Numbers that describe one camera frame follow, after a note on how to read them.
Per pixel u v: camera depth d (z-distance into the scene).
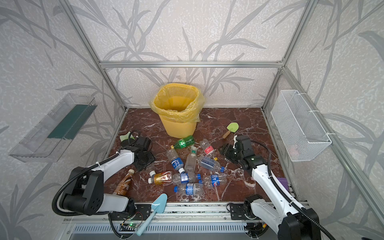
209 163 0.86
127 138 1.02
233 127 1.09
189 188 0.75
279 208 0.43
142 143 0.73
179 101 1.04
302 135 0.62
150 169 0.84
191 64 0.98
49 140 0.65
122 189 0.77
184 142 0.94
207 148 0.91
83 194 0.42
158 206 0.75
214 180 0.80
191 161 0.92
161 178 0.80
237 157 0.67
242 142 0.61
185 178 0.80
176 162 0.85
